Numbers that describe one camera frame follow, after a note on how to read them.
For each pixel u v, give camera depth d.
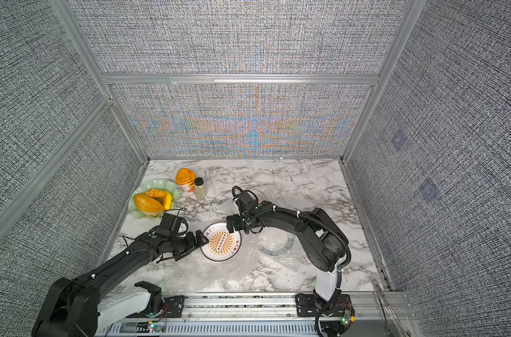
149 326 0.70
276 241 0.87
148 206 0.92
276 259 0.82
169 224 0.69
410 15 0.70
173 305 0.73
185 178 0.98
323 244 0.49
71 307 0.42
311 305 0.73
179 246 0.72
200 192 1.03
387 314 0.72
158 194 0.95
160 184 1.03
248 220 0.66
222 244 0.88
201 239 0.78
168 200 0.97
